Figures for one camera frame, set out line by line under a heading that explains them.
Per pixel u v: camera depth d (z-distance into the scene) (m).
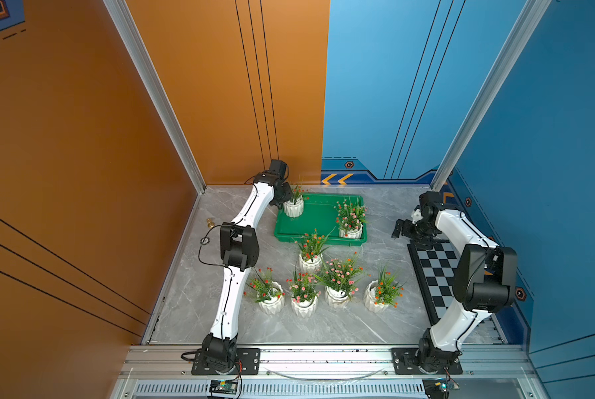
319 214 1.10
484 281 0.48
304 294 0.73
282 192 0.92
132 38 0.74
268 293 0.81
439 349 0.62
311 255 0.83
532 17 0.71
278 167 0.85
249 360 0.74
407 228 0.85
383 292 0.75
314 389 0.70
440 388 0.71
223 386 0.72
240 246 0.65
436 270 0.88
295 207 1.05
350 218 0.91
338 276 0.76
